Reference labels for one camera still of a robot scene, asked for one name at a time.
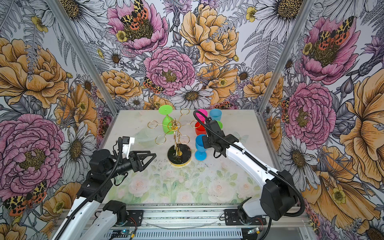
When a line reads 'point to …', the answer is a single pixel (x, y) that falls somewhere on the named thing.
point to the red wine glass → (199, 129)
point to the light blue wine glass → (216, 114)
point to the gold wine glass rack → (179, 155)
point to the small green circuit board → (120, 233)
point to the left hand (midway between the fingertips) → (153, 158)
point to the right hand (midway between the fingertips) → (209, 141)
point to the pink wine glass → (200, 116)
